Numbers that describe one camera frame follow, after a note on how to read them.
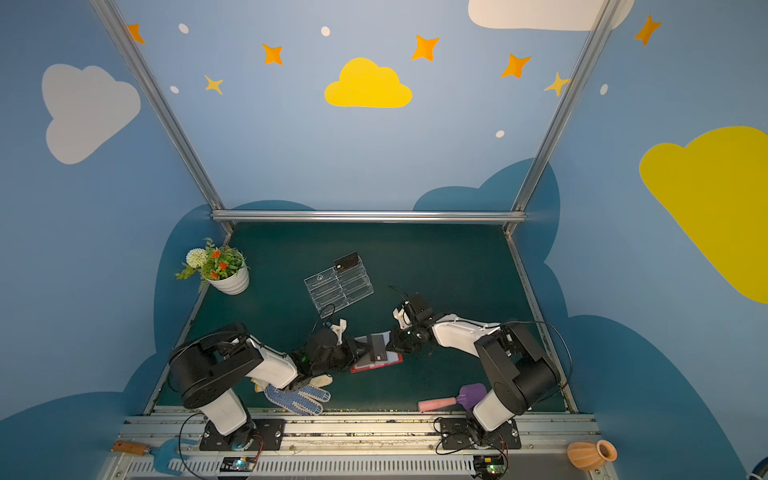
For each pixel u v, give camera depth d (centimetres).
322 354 70
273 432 75
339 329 85
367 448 73
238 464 70
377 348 88
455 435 74
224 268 91
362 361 84
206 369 47
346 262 99
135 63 76
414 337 70
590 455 64
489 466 72
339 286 98
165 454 71
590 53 75
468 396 78
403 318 82
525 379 45
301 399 80
